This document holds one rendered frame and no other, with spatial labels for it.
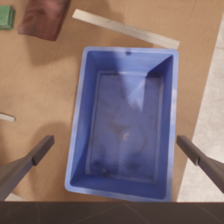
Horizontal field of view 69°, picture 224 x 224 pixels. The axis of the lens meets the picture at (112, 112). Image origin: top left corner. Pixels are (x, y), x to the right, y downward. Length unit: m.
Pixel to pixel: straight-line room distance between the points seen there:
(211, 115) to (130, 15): 0.67
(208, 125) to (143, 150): 0.61
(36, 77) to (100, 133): 0.26
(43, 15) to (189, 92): 0.50
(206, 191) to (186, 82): 0.66
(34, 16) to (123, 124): 0.44
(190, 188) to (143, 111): 0.63
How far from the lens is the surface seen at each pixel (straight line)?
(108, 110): 0.44
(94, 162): 0.45
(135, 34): 0.53
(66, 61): 0.53
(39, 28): 0.62
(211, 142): 0.99
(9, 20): 0.67
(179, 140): 0.17
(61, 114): 0.49
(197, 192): 1.00
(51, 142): 0.16
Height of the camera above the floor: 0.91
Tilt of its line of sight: 78 degrees down
